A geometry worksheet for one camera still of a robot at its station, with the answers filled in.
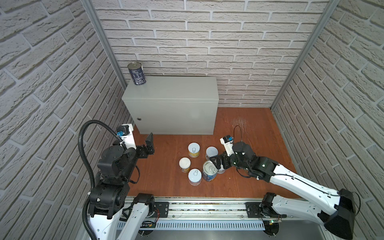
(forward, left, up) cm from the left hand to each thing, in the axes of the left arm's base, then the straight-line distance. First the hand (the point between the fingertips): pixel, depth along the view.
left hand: (142, 132), depth 59 cm
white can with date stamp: (-4, -37, -34) cm, 51 cm away
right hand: (-2, -33, -19) cm, 38 cm away
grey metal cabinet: (+43, -12, -26) cm, 51 cm away
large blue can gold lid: (-7, -29, -26) cm, 40 cm away
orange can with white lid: (-1, -16, -31) cm, 35 cm away
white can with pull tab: (-7, -21, -32) cm, 39 cm away
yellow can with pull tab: (+9, -22, -31) cm, 39 cm away
